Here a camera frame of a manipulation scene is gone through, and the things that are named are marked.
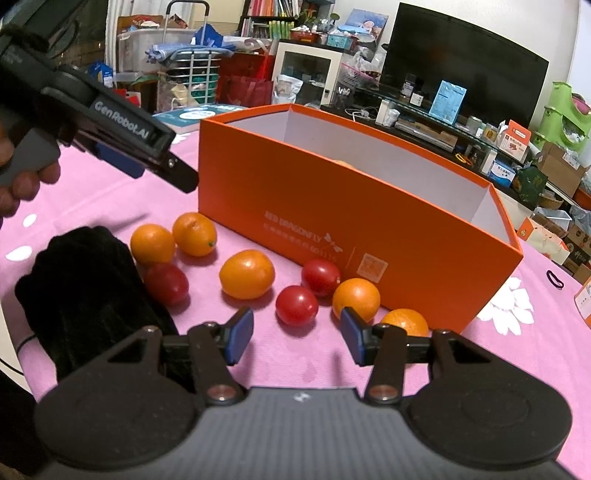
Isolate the teal book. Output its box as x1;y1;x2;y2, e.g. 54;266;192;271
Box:
153;104;245;134

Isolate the orange white carton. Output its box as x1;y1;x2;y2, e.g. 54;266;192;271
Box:
574;278;591;328

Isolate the white wire basket cart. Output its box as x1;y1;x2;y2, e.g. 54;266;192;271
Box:
157;48;221;112

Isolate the large orange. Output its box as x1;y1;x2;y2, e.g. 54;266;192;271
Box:
334;159;356;168

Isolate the blue paper package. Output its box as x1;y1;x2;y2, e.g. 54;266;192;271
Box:
429;80;467;125

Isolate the brown cardboard box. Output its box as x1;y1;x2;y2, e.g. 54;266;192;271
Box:
537;142;586;197

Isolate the green plastic rack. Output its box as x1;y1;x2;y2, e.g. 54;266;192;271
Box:
531;82;591;154

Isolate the black flat television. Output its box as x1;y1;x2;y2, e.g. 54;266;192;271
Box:
381;3;548;127

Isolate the small kumquat orange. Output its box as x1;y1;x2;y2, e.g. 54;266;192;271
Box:
332;278;381;323
381;308;430;337
130;224;176;265
219;249;276;300
172;212;217;257

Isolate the orange white medicine box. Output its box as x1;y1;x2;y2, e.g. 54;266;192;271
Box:
496;120;532;164

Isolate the person's left hand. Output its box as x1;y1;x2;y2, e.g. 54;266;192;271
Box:
1;152;61;223

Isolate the pink floral tablecloth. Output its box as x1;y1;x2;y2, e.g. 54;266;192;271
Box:
1;110;590;479

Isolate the white small cabinet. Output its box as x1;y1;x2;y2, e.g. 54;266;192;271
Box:
271;40;348;108

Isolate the red gift bag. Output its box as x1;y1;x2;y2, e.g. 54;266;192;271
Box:
215;53;276;107

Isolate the red cherry tomato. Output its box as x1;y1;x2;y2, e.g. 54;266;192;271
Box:
137;263;189;307
276;285;318;327
301;258;341;297

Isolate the dark bookshelf with books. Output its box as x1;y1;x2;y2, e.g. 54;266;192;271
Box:
238;0;339;39

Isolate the orange cardboard box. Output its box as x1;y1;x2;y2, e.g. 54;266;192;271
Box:
197;104;523;332

